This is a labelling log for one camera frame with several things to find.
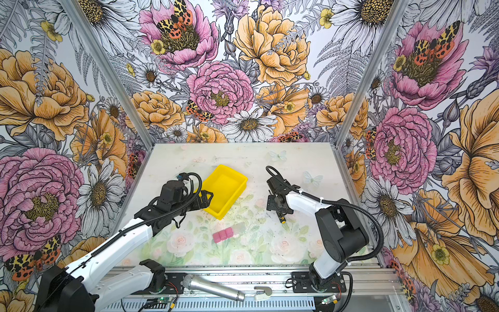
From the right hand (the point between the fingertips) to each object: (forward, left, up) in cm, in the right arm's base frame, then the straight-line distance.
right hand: (277, 211), depth 92 cm
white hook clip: (-32, +8, 0) cm, 33 cm away
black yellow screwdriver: (-4, -2, 0) cm, 5 cm away
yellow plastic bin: (+16, +24, -2) cm, 29 cm away
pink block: (-10, +24, 0) cm, 27 cm away
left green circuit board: (-33, +44, -1) cm, 55 cm away
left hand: (-1, +32, +12) cm, 34 cm away
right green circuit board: (-34, -16, -2) cm, 38 cm away
